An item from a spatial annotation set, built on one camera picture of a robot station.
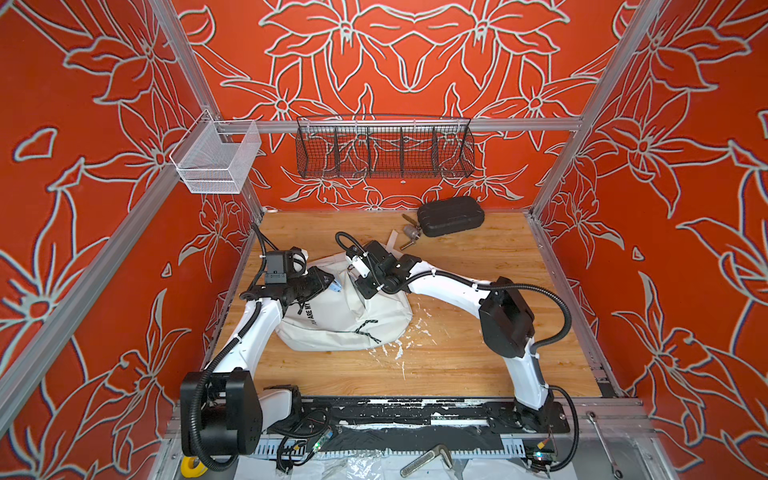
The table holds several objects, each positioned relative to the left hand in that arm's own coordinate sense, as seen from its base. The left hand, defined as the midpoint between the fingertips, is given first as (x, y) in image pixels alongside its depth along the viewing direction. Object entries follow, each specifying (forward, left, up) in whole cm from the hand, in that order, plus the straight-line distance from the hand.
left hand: (330, 276), depth 84 cm
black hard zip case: (+35, -39, -8) cm, 53 cm away
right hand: (+2, -7, -5) cm, 8 cm away
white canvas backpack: (-8, -3, -10) cm, 13 cm away
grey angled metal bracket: (-38, -31, -14) cm, 51 cm away
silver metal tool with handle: (+29, -25, -11) cm, 40 cm away
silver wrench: (-39, -70, -14) cm, 82 cm away
